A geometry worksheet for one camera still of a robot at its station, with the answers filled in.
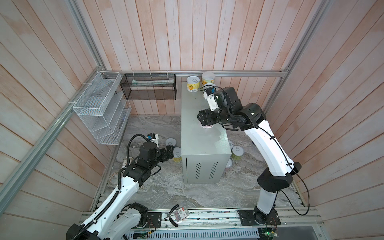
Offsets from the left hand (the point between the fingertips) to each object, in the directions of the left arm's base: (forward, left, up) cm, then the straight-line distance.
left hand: (167, 151), depth 79 cm
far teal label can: (+14, 0, -11) cm, 18 cm away
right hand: (+8, -18, +20) cm, 28 cm away
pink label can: (+3, -20, +17) cm, 26 cm away
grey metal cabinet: (-10, -19, +16) cm, 27 cm away
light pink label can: (-3, -35, -13) cm, 38 cm away
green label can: (+7, -43, -13) cm, 45 cm away
